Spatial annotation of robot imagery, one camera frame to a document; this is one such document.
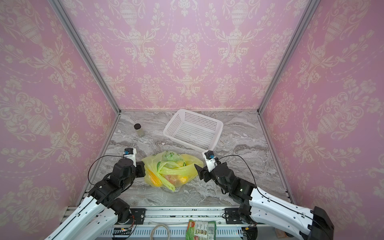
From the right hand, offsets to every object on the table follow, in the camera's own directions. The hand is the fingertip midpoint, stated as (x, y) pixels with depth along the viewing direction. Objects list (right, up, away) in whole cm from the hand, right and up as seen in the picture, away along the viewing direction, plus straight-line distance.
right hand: (201, 161), depth 75 cm
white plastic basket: (-4, +15, +34) cm, 37 cm away
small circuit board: (-39, -34, -2) cm, 52 cm away
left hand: (-29, -2, +3) cm, 29 cm away
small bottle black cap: (-42, +18, +25) cm, 52 cm away
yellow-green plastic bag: (-16, -5, +2) cm, 17 cm away
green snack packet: (0, -30, -6) cm, 31 cm away
